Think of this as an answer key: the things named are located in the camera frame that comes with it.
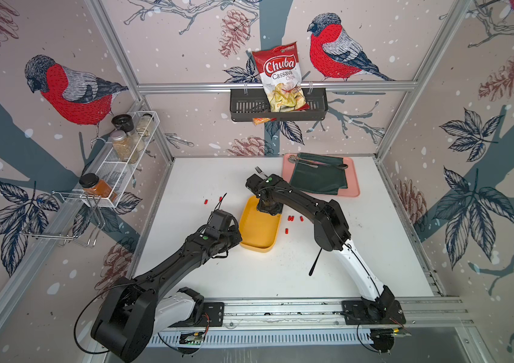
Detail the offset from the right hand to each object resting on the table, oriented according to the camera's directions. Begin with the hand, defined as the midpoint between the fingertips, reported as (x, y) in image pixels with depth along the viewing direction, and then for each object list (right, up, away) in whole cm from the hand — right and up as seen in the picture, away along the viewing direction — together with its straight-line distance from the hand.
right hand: (266, 210), depth 98 cm
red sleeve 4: (+10, -3, 0) cm, 11 cm away
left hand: (-9, -6, -12) cm, 16 cm away
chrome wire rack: (-53, +5, -40) cm, 67 cm away
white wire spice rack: (-53, +17, -24) cm, 61 cm away
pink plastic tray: (+43, +12, +13) cm, 46 cm away
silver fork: (-4, +18, +17) cm, 25 cm away
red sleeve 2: (-29, +3, +6) cm, 29 cm away
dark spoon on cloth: (+16, +25, +22) cm, 37 cm away
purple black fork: (+17, -20, -15) cm, 30 cm away
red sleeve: (-22, +5, +5) cm, 23 cm away
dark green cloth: (+31, +13, +13) cm, 36 cm away
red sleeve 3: (+8, -8, -4) cm, 12 cm away
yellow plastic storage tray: (-3, -7, -6) cm, 10 cm away
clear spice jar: (-48, +36, -12) cm, 61 cm away
